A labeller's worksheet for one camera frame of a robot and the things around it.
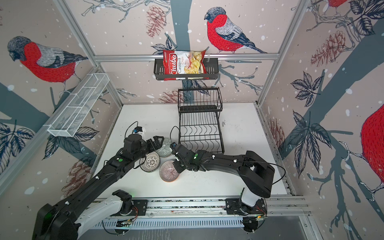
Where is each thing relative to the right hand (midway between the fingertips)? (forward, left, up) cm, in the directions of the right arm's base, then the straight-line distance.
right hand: (174, 166), depth 82 cm
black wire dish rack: (+37, -13, -3) cm, 40 cm away
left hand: (+10, +9, +12) cm, 18 cm away
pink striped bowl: (-2, +4, -3) cm, 5 cm away
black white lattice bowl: (+2, +15, -1) cm, 15 cm away
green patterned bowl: (+12, +8, -3) cm, 15 cm away
